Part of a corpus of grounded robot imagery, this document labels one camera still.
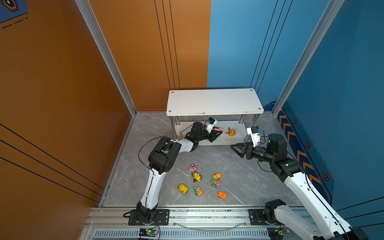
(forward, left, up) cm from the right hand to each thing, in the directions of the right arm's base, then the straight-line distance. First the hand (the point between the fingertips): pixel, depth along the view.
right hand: (233, 146), depth 72 cm
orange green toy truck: (-6, +7, -22) cm, 24 cm away
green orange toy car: (-14, +17, -22) cm, 31 cm away
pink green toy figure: (+20, +4, -12) cm, 24 cm away
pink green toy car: (-1, +20, -22) cm, 30 cm away
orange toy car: (-16, +5, -23) cm, 28 cm away
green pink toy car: (-10, +7, -22) cm, 25 cm away
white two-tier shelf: (+15, -2, +10) cm, 18 cm away
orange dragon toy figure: (+19, -4, -13) cm, 23 cm away
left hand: (+22, +3, -13) cm, 25 cm away
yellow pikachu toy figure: (-7, +18, -20) cm, 28 cm away
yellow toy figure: (-12, +26, -22) cm, 36 cm away
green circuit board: (-32, +40, -25) cm, 57 cm away
